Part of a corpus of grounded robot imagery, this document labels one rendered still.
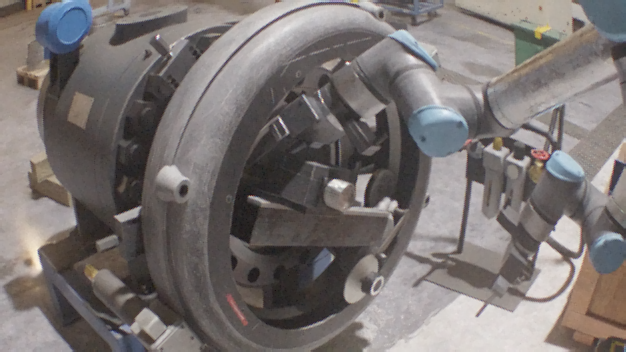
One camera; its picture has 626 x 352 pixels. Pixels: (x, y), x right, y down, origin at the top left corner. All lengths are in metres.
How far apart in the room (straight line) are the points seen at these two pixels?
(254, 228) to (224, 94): 0.21
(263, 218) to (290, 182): 0.07
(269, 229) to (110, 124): 0.44
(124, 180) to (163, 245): 0.32
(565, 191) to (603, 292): 0.76
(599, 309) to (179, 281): 1.28
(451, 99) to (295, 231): 0.36
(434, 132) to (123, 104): 0.64
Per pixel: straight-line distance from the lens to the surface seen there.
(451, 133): 0.91
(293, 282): 1.39
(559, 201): 1.06
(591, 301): 1.78
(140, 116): 1.24
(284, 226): 1.07
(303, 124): 1.00
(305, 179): 1.01
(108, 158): 1.28
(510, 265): 1.09
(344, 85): 1.00
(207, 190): 0.95
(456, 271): 2.09
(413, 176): 1.44
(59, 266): 1.71
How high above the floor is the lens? 1.15
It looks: 26 degrees down
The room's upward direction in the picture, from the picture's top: straight up
